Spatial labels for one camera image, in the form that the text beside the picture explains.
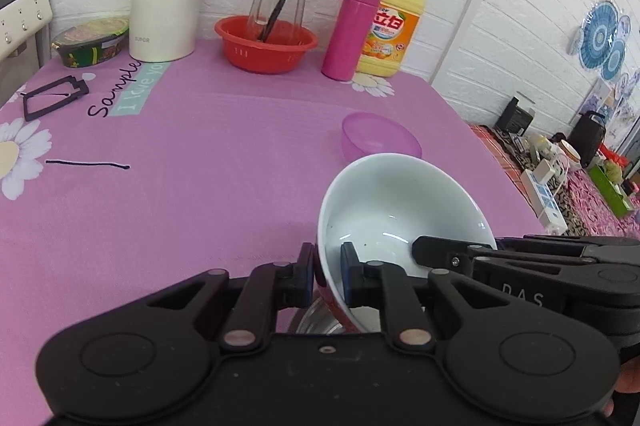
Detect black rectangular frame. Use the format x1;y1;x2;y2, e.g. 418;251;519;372
21;76;90;123

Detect purple plastic bowl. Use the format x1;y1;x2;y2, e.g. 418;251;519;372
341;112;423;161

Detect yellow detergent bottle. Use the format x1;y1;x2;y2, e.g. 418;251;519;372
356;0;441;79

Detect instant noodle bowl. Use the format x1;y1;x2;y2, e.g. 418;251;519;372
51;16;130;69

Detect person's right hand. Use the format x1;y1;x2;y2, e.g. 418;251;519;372
602;346;640;426

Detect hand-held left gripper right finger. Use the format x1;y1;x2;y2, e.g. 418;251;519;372
340;242;512;350

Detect blue round wall decoration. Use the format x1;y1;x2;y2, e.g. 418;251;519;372
567;0;632;81

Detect green box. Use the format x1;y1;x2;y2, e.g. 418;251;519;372
587;165;634;219

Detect red bowl white inside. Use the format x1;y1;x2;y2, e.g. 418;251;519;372
314;153;497;335

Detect pink floral tablecloth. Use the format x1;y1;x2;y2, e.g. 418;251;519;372
0;38;556;426

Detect black box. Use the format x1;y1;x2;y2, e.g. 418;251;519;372
495;96;536;137

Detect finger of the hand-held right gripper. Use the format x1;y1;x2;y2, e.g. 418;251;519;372
411;236;501;279

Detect stainless steel bowl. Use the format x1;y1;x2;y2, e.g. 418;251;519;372
295;296;359;335

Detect white power strip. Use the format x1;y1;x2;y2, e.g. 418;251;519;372
520;168;568;231

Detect red plastic basket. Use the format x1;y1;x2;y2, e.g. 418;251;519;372
215;16;319;74

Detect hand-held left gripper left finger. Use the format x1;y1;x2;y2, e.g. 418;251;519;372
149;243;317;353

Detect pink bottle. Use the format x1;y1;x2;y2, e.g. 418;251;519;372
321;0;384;81

